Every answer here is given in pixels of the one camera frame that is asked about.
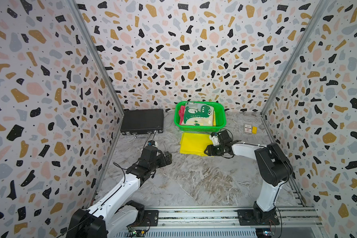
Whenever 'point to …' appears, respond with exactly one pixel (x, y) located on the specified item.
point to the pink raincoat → (181, 113)
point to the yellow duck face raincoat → (214, 121)
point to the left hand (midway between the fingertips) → (167, 156)
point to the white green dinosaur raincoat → (198, 114)
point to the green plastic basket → (220, 119)
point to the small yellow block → (254, 130)
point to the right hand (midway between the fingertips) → (207, 152)
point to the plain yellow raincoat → (195, 144)
